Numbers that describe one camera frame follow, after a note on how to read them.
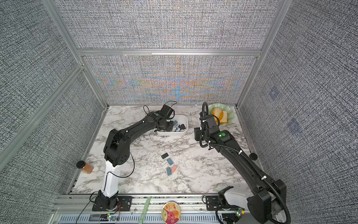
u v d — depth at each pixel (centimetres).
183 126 106
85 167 79
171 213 68
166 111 76
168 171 84
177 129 101
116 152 54
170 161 88
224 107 113
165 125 79
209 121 57
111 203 64
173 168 86
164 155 90
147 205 74
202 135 60
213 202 73
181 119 106
